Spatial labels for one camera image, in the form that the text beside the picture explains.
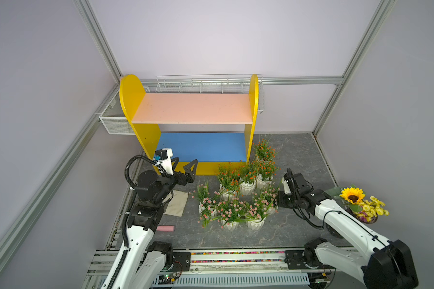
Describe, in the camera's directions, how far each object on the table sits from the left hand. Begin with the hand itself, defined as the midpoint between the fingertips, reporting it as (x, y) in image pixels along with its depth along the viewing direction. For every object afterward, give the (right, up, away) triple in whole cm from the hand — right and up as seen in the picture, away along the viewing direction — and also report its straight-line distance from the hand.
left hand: (188, 161), depth 69 cm
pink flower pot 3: (+16, -21, +2) cm, 26 cm away
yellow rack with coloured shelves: (+7, +4, +24) cm, 26 cm away
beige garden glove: (-10, -23, +20) cm, 32 cm away
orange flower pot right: (+34, -5, +18) cm, 39 cm away
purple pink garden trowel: (-13, -31, +12) cm, 36 cm away
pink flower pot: (+34, -16, +8) cm, 38 cm away
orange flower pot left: (+16, -9, +12) cm, 22 cm away
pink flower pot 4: (+7, -19, +6) cm, 21 cm away
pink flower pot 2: (+28, -21, +3) cm, 35 cm away
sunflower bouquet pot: (+63, -16, -7) cm, 65 cm away
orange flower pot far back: (+34, +4, +24) cm, 42 cm away
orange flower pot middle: (+25, -11, +18) cm, 33 cm away
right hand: (+39, -19, +16) cm, 46 cm away
